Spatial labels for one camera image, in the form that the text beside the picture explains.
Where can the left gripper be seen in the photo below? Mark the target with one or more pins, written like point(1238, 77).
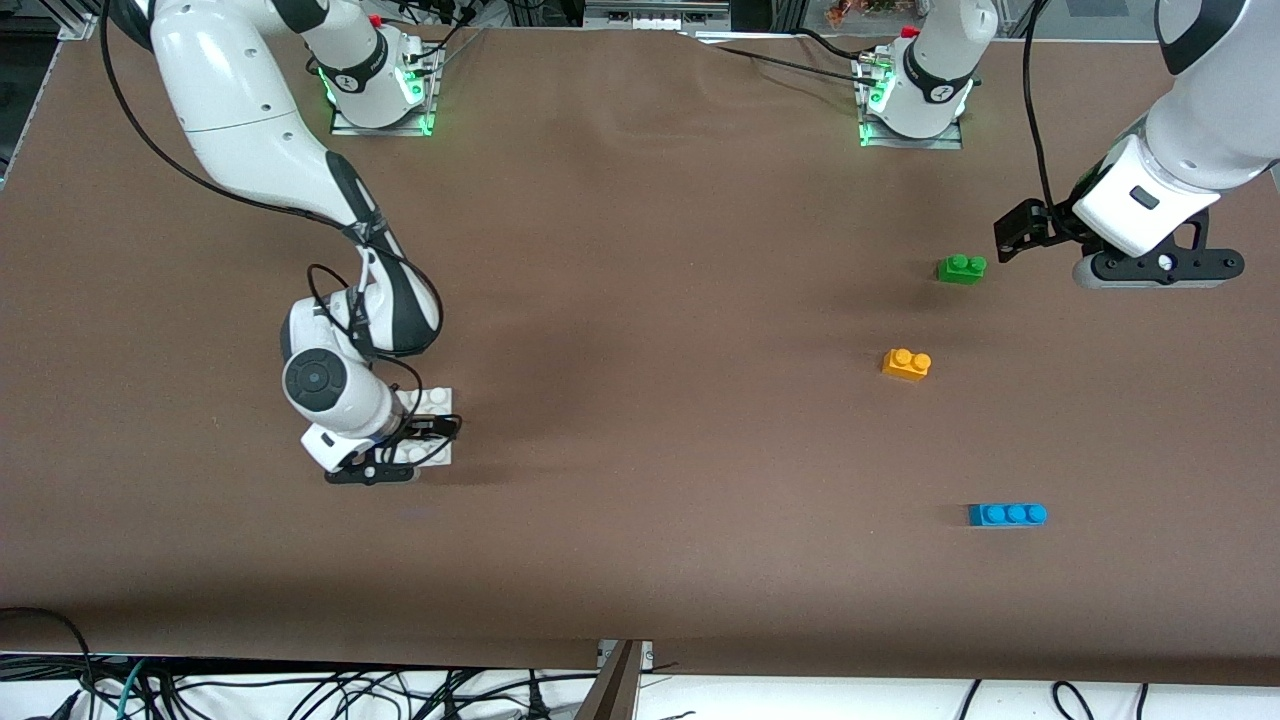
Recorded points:
point(1044, 224)

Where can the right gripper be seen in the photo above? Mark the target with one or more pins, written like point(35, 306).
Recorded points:
point(421, 428)

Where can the white studded base plate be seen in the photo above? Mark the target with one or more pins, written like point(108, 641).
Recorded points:
point(435, 400)

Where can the yellow two-stud block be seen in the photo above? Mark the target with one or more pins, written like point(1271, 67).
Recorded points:
point(905, 368)

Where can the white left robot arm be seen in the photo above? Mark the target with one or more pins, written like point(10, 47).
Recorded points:
point(940, 60)

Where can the green two-stud block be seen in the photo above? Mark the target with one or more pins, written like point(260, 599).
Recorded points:
point(960, 272)

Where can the blue three-stud block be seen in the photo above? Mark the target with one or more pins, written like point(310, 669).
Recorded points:
point(1005, 516)

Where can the brown table cover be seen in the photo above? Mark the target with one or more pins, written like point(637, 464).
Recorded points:
point(650, 300)

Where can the white power strip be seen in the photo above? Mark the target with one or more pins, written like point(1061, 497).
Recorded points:
point(650, 20)

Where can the aluminium frame profile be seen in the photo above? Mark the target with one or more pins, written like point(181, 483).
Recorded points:
point(615, 690)

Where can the aluminium corner frame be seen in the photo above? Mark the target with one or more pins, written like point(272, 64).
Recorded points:
point(80, 20)

